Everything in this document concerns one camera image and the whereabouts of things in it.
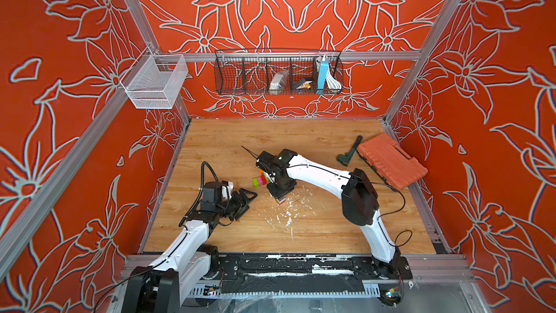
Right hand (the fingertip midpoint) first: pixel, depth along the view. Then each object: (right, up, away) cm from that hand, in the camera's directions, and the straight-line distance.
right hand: (275, 198), depth 84 cm
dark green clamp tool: (+35, +14, +19) cm, 42 cm away
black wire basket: (-12, +56, +16) cm, 59 cm away
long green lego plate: (-9, +4, +8) cm, 12 cm away
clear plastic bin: (-54, +50, +8) cm, 74 cm away
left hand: (-9, 0, -2) cm, 9 cm away
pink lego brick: (-7, +5, +8) cm, 12 cm away
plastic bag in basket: (+1, +49, +7) cm, 49 cm away
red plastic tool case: (+52, +13, +11) cm, 55 cm away
